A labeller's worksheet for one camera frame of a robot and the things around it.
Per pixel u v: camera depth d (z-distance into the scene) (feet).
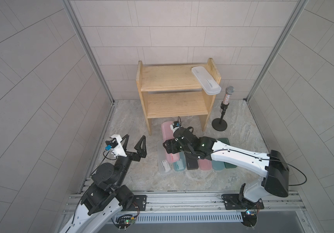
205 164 2.71
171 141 2.12
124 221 2.16
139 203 2.33
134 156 1.75
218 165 2.69
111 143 1.58
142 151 1.83
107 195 1.52
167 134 2.33
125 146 2.03
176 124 2.18
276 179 1.28
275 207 2.34
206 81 2.23
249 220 2.32
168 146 2.15
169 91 2.26
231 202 2.23
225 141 3.00
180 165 2.70
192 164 2.71
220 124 3.31
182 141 1.81
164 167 2.69
